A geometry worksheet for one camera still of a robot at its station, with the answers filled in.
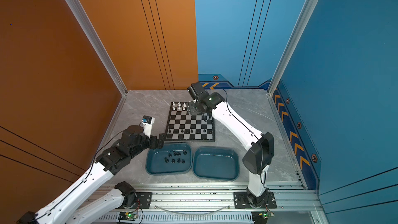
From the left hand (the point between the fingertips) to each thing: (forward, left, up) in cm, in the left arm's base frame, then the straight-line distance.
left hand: (158, 131), depth 76 cm
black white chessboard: (+14, -8, -17) cm, 24 cm away
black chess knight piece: (-4, -6, -18) cm, 19 cm away
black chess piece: (-8, -2, -18) cm, 19 cm away
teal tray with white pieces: (-9, -29, -17) cm, 35 cm away
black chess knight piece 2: (-8, -9, -18) cm, 22 cm away
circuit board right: (-32, -52, -18) cm, 63 cm away
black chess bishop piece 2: (-8, -6, -18) cm, 21 cm away
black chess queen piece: (-3, -12, -17) cm, 21 cm away
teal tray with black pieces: (-7, -5, -18) cm, 20 cm away
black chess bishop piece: (-4, -8, -18) cm, 20 cm away
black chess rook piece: (-5, -3, -18) cm, 19 cm away
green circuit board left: (-33, +10, -20) cm, 40 cm away
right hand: (+13, -17, +4) cm, 22 cm away
